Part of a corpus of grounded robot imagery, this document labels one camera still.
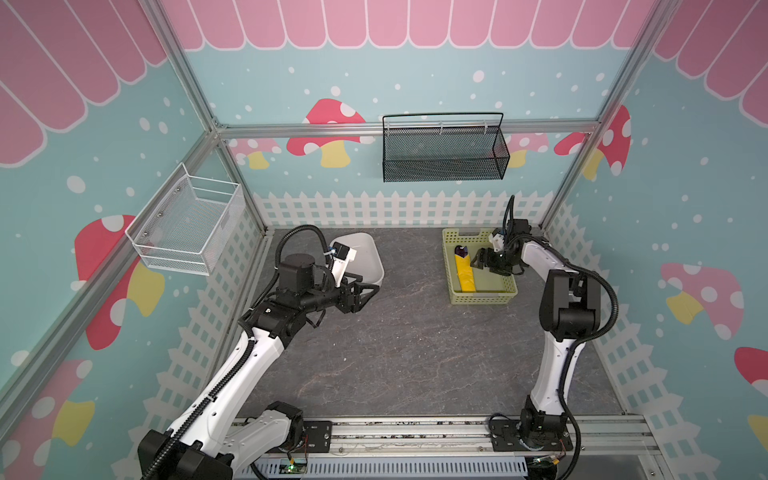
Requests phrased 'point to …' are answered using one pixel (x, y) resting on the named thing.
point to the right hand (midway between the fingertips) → (481, 263)
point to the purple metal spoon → (461, 250)
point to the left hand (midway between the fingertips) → (368, 289)
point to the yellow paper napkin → (465, 273)
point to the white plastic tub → (368, 263)
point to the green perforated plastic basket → (457, 295)
